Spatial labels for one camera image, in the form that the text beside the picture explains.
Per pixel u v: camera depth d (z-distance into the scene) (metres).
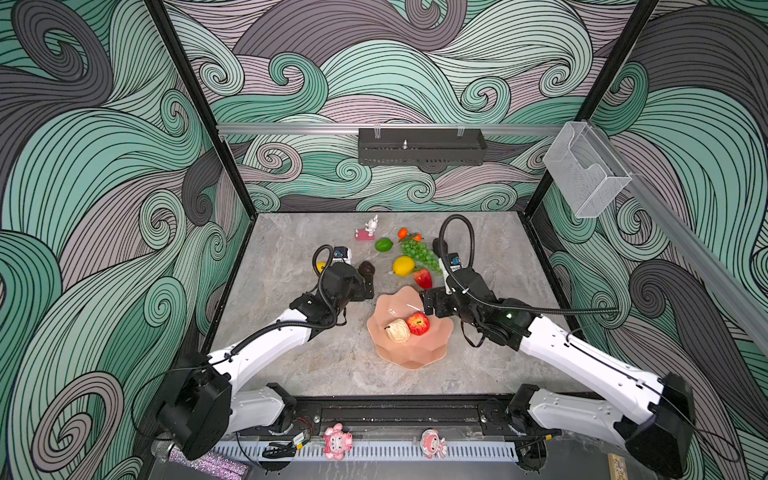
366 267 0.98
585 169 0.78
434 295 0.66
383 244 1.07
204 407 0.40
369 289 0.75
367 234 1.12
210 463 0.65
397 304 0.91
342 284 0.61
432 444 0.67
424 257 1.03
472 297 0.53
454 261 0.66
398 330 0.82
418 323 0.83
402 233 1.12
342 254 0.72
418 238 1.10
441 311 0.67
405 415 0.75
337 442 0.67
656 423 0.37
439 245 1.06
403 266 1.00
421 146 0.95
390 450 0.70
